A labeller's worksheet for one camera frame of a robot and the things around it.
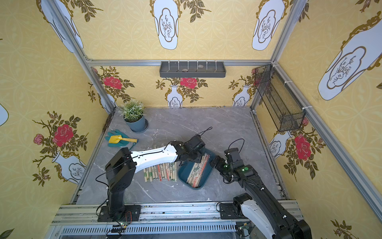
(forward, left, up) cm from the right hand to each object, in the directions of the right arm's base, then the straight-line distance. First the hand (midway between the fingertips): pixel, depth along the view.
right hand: (214, 167), depth 82 cm
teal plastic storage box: (0, +17, -5) cm, 17 cm away
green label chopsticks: (-1, +27, -6) cm, 27 cm away
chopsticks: (-1, +25, -6) cm, 26 cm away
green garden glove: (+16, +61, -6) cm, 64 cm away
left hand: (+6, +7, -1) cm, 9 cm away
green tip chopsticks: (+2, +23, -7) cm, 24 cm away
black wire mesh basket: (+25, -39, +18) cm, 50 cm away
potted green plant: (+29, +51, +10) cm, 59 cm away
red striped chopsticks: (-2, +31, -6) cm, 32 cm away
